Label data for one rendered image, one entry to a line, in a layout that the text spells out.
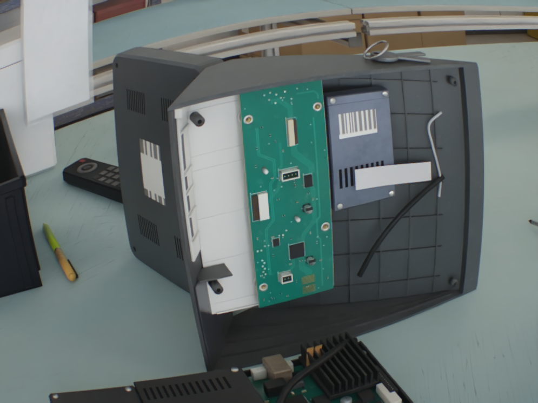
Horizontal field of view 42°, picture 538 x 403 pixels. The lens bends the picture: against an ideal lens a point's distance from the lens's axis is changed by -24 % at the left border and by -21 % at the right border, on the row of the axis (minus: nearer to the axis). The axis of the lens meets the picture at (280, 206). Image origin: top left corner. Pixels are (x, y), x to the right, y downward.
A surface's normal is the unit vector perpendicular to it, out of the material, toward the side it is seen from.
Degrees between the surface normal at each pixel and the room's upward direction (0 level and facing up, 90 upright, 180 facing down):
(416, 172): 90
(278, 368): 0
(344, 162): 90
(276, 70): 0
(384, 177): 90
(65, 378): 0
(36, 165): 90
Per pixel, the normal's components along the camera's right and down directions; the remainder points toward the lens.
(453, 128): -0.04, 0.44
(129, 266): -0.07, -0.90
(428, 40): 0.44, 0.36
